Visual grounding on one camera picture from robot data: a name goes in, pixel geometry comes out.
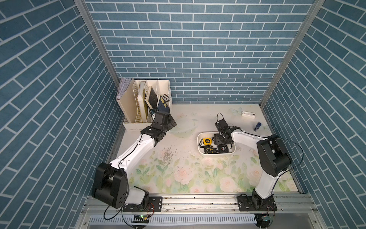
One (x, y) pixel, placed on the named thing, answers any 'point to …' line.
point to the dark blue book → (162, 106)
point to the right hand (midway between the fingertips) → (221, 140)
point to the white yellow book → (142, 98)
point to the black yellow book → (151, 99)
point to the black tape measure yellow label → (208, 149)
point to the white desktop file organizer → (161, 87)
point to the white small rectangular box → (248, 114)
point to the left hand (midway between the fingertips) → (171, 122)
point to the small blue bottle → (257, 127)
